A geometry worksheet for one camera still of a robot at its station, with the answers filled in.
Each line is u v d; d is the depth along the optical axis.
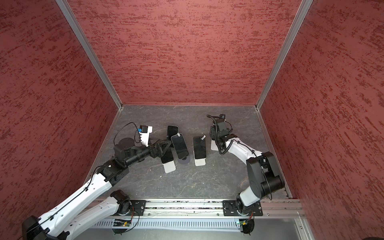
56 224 0.40
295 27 0.78
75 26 0.77
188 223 0.71
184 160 0.90
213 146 0.97
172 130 0.92
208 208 0.76
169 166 0.87
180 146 0.84
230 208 0.74
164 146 0.67
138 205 0.74
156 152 0.62
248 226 0.70
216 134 0.70
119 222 0.73
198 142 0.83
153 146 0.62
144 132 0.62
